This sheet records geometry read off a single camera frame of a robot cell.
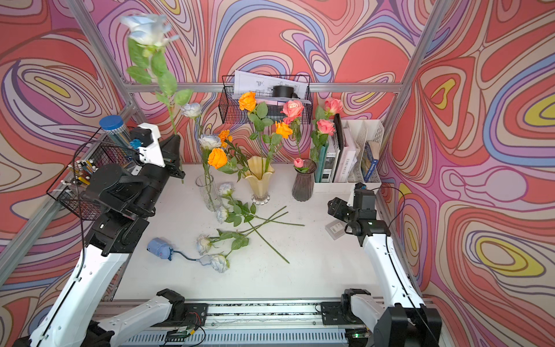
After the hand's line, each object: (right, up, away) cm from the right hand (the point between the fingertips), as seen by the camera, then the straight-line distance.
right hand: (337, 211), depth 82 cm
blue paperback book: (+20, +20, +19) cm, 35 cm away
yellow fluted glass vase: (-31, +15, +14) cm, 37 cm away
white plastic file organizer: (+18, +37, +22) cm, 46 cm away
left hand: (-49, +23, -29) cm, 61 cm away
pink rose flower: (-6, +29, +3) cm, 30 cm away
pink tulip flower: (-15, +18, -2) cm, 24 cm away
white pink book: (+7, +21, +9) cm, 24 cm away
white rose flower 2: (-47, -4, +13) cm, 49 cm away
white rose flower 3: (-53, -13, +4) cm, 55 cm away
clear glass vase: (-53, +5, +13) cm, 55 cm away
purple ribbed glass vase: (-10, +11, +25) cm, 29 cm away
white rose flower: (-41, 0, +14) cm, 43 cm away
